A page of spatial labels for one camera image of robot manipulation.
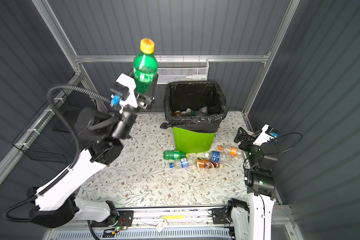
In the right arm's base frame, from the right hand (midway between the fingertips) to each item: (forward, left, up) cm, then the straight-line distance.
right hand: (250, 133), depth 65 cm
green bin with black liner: (+30, +24, -15) cm, 41 cm away
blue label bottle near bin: (+4, +7, -30) cm, 31 cm away
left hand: (-1, +40, +32) cm, 51 cm away
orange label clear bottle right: (+8, 0, -29) cm, 30 cm away
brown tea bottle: (-1, +16, -28) cm, 33 cm away
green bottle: (+5, +36, -28) cm, 46 cm away
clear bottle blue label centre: (0, +31, -29) cm, 42 cm away
